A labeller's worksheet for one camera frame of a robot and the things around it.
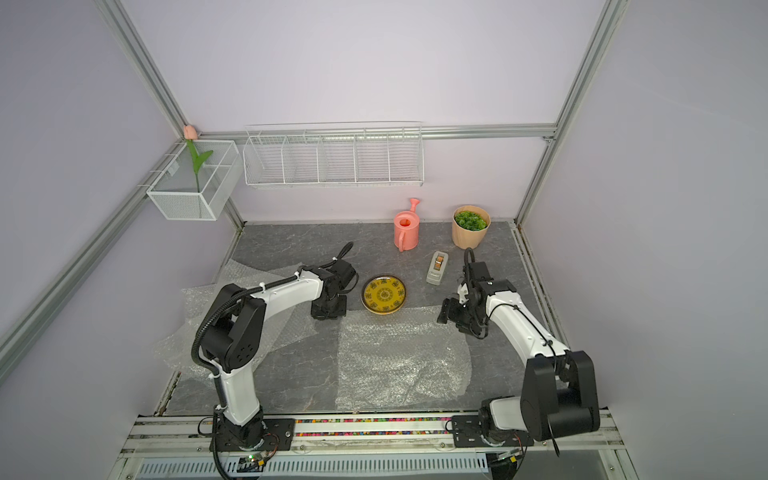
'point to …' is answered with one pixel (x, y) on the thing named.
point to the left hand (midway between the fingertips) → (334, 316)
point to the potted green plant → (470, 225)
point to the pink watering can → (407, 227)
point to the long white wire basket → (334, 154)
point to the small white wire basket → (204, 178)
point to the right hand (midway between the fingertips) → (449, 321)
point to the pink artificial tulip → (199, 160)
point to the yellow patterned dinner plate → (383, 294)
